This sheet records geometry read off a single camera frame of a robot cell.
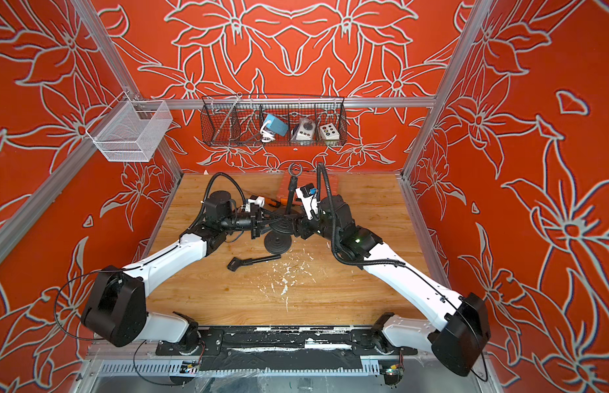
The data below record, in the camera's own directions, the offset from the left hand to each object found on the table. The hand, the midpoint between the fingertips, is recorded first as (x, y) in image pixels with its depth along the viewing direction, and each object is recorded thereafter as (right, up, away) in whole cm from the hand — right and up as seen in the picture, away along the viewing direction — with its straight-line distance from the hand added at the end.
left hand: (281, 218), depth 72 cm
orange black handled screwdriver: (-6, +4, +33) cm, 33 cm away
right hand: (+2, +2, -1) cm, 3 cm away
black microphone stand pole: (+2, +20, +49) cm, 53 cm away
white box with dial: (+7, +31, +18) cm, 37 cm away
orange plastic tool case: (-2, +13, +39) cm, 41 cm away
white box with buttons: (+17, +32, +22) cm, 42 cm away
